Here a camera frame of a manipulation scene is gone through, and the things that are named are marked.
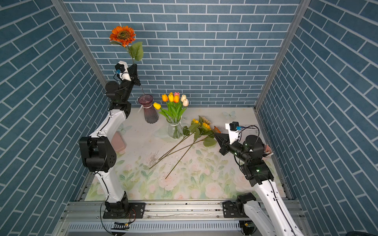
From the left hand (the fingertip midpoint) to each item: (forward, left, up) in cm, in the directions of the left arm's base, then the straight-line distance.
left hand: (140, 64), depth 74 cm
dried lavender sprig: (-29, -2, -48) cm, 56 cm away
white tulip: (-4, -22, -18) cm, 29 cm away
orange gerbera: (-11, -43, -41) cm, 61 cm away
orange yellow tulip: (-6, -14, -18) cm, 24 cm away
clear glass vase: (-11, -16, -41) cm, 45 cm away
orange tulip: (-6, -11, -18) cm, 22 cm away
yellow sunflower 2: (-8, -36, -42) cm, 56 cm away
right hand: (-32, -39, -17) cm, 53 cm away
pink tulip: (-2, -18, -17) cm, 25 cm away
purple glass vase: (+2, +4, -41) cm, 42 cm away
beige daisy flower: (-2, -36, -41) cm, 55 cm away
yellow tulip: (-10, -7, -20) cm, 24 cm away
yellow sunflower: (-8, -28, -43) cm, 52 cm away
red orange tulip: (-6, -18, -17) cm, 25 cm away
